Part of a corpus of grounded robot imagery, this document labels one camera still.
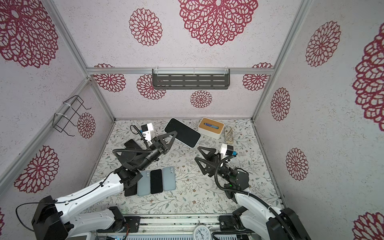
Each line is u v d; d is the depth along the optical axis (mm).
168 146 578
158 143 556
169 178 895
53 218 386
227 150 556
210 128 1093
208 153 659
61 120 728
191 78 945
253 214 509
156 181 879
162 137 586
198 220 780
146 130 594
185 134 607
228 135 1062
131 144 1058
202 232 687
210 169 566
